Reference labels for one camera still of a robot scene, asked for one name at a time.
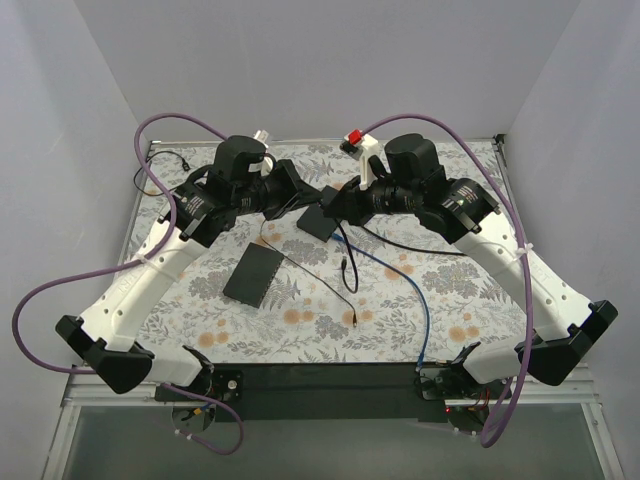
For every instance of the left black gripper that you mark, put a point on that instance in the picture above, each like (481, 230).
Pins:
(291, 186)

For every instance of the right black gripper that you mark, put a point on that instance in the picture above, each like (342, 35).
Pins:
(351, 201)

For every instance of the black network switch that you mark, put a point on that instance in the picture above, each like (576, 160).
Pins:
(312, 221)
(253, 275)

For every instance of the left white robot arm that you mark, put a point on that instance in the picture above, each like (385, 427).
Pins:
(207, 204)

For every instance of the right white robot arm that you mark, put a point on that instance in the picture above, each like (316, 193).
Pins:
(404, 176)

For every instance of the floral patterned table mat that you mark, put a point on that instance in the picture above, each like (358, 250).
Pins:
(393, 305)

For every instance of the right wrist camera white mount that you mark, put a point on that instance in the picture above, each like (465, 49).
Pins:
(360, 147)

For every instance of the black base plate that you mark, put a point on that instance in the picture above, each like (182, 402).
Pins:
(335, 391)

